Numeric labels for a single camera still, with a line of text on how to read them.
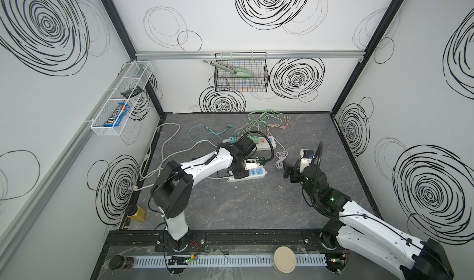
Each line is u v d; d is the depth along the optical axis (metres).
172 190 0.46
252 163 0.75
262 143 1.04
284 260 0.64
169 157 0.99
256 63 0.94
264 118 1.18
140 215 0.77
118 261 0.61
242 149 0.69
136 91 0.80
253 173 0.91
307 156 0.68
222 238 0.76
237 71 0.92
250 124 1.15
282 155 0.99
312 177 0.56
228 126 1.12
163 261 0.69
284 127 1.12
